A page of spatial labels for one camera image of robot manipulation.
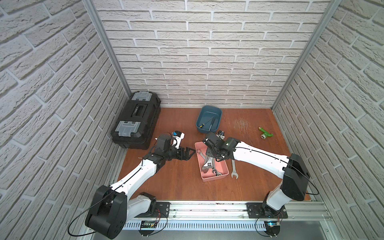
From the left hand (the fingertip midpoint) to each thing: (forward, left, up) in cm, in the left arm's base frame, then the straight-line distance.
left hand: (191, 148), depth 82 cm
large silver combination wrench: (-9, -26, -14) cm, 31 cm away
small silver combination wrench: (-9, -16, -15) cm, 24 cm away
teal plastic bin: (+31, -13, -11) cm, 35 cm away
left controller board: (-34, +21, -17) cm, 43 cm away
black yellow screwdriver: (+27, -9, -12) cm, 31 cm away
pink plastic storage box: (-5, -19, -13) cm, 23 cm away
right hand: (-1, -12, -2) cm, 12 cm away
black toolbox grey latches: (+18, +33, +3) cm, 38 cm away
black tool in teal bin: (+29, -16, -13) cm, 35 cm away
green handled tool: (+16, -51, -9) cm, 54 cm away
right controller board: (-36, -40, -13) cm, 55 cm away
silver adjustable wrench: (-7, -10, -4) cm, 13 cm away
